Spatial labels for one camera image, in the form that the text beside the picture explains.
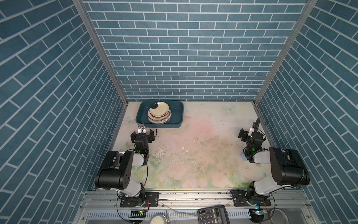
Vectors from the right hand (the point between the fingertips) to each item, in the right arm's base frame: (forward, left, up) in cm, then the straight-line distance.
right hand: (250, 128), depth 93 cm
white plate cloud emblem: (+5, +65, -4) cm, 65 cm away
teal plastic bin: (+10, +63, -1) cm, 64 cm away
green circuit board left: (-51, +63, -11) cm, 82 cm away
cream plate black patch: (+19, +70, -2) cm, 73 cm away
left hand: (-7, +72, +1) cm, 72 cm away
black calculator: (-49, +24, -7) cm, 55 cm away
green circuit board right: (-47, +3, -12) cm, 48 cm away
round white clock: (-53, +52, -4) cm, 75 cm away
